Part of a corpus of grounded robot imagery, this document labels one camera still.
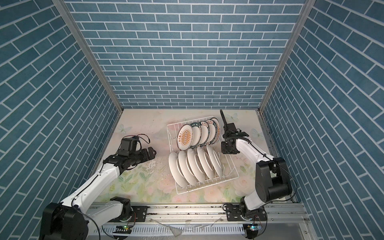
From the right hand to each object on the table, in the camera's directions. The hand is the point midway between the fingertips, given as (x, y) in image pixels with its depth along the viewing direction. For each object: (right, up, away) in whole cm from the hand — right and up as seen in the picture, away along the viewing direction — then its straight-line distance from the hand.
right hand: (226, 148), depth 91 cm
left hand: (-45, -2, -6) cm, 45 cm away
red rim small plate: (-5, +11, 0) cm, 12 cm away
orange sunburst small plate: (-26, +6, +5) cm, 27 cm away
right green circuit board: (+10, -35, -19) cm, 41 cm away
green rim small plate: (-18, +8, +1) cm, 20 cm away
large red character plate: (-9, -5, -14) cm, 17 cm away
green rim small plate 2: (-13, +9, +2) cm, 16 cm away
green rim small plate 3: (-8, +10, +3) cm, 13 cm away
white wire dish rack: (-18, -3, -17) cm, 25 cm away
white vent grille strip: (-29, -36, -21) cm, 50 cm away
